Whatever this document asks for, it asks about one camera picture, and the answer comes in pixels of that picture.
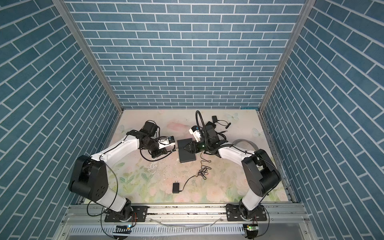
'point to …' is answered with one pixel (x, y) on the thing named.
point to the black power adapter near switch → (214, 119)
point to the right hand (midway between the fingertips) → (185, 146)
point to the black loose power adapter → (176, 187)
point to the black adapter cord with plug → (227, 126)
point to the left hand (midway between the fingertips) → (165, 150)
